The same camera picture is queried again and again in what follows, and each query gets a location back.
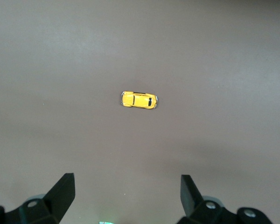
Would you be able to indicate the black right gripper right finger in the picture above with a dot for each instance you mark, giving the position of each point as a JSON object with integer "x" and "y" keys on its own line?
{"x": 191, "y": 200}

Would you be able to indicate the yellow beetle toy car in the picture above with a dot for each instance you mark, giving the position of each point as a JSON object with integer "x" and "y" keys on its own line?
{"x": 138, "y": 100}

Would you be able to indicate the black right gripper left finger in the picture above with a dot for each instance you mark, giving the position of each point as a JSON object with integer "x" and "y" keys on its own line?
{"x": 58, "y": 200}

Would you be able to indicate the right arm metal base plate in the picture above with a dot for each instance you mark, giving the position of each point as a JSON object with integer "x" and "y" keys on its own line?
{"x": 105, "y": 222}

